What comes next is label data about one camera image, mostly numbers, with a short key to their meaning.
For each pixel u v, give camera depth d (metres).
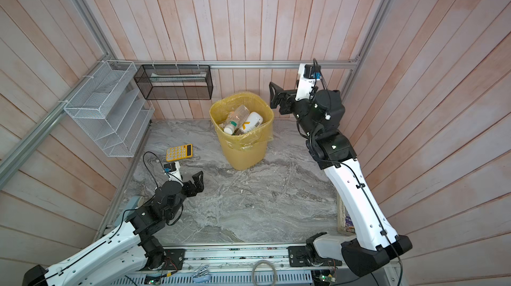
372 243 0.37
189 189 0.68
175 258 0.73
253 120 0.82
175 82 1.05
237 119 0.80
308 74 0.45
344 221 0.80
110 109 0.73
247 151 0.80
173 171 0.66
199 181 0.71
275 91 0.51
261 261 0.74
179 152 1.04
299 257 0.73
